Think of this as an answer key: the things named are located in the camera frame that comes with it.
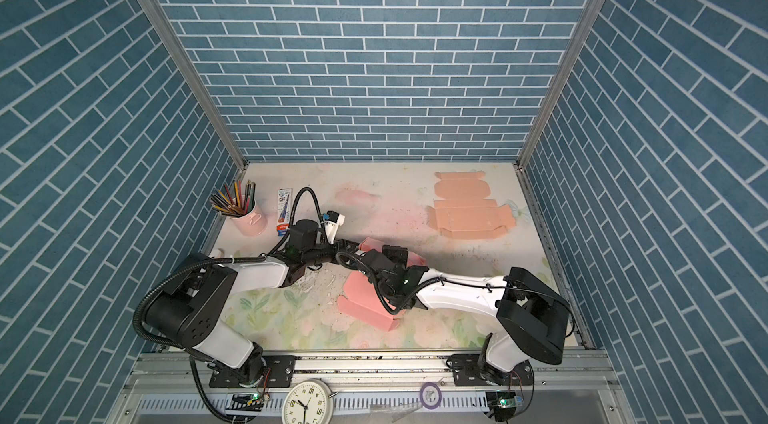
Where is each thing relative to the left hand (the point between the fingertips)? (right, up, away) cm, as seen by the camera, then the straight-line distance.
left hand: (359, 247), depth 89 cm
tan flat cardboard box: (+36, +9, +21) cm, 43 cm away
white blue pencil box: (-29, +10, +16) cm, 34 cm away
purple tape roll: (+17, -32, -18) cm, 41 cm away
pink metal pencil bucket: (-35, +6, +5) cm, 36 cm away
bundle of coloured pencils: (-40, +13, +7) cm, 43 cm away
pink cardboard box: (+1, -15, -3) cm, 15 cm away
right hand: (+10, +2, -4) cm, 11 cm away
